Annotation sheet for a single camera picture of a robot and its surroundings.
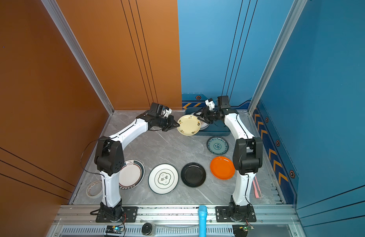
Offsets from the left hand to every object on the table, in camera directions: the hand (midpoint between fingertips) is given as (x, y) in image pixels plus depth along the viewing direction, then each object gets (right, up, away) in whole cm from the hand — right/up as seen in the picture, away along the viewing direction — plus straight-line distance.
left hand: (180, 123), depth 90 cm
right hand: (+9, +5, -2) cm, 11 cm away
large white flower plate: (-10, -32, -6) cm, 34 cm away
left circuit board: (-31, -51, -19) cm, 63 cm away
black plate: (+8, -31, -4) cm, 32 cm away
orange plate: (+25, -26, -4) cm, 37 cm away
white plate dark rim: (-29, -31, -4) cm, 42 cm away
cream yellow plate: (+6, -1, +1) cm, 6 cm away
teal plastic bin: (+29, -4, +22) cm, 37 cm away
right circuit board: (+33, -49, -21) cm, 63 cm away
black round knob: (-13, -45, -28) cm, 54 cm away
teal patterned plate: (+25, -15, +9) cm, 30 cm away
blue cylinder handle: (+12, -46, -20) cm, 51 cm away
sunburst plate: (+16, -1, +15) cm, 22 cm away
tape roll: (-48, -37, -8) cm, 61 cm away
